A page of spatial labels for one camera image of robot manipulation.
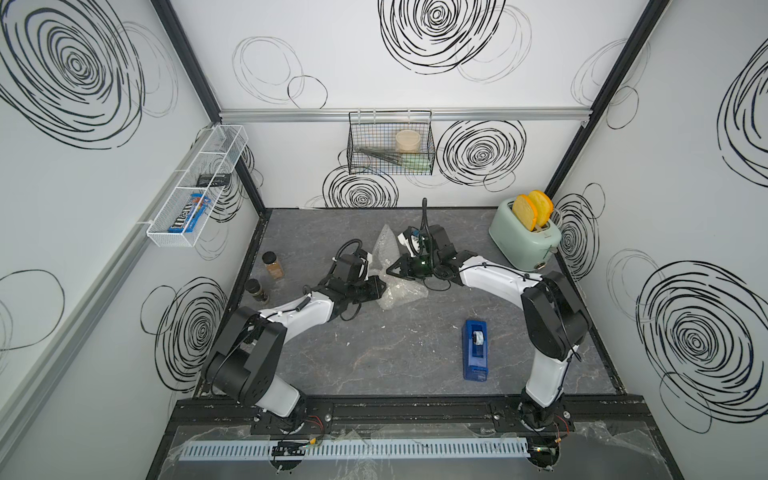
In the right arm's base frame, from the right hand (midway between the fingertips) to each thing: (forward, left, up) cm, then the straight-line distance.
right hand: (388, 271), depth 86 cm
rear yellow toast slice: (+20, -48, +7) cm, 53 cm away
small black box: (+13, +45, +22) cm, 52 cm away
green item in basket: (+33, -8, +14) cm, 37 cm away
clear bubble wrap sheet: (-4, -3, -4) cm, 7 cm away
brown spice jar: (+4, +37, -7) cm, 38 cm away
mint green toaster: (+10, -42, -1) cm, 43 cm away
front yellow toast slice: (+19, -42, +6) cm, 47 cm away
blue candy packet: (-2, +48, +22) cm, 53 cm away
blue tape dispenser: (-18, -24, -9) cm, 31 cm away
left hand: (-2, 0, -5) cm, 6 cm away
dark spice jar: (-4, +40, -3) cm, 40 cm away
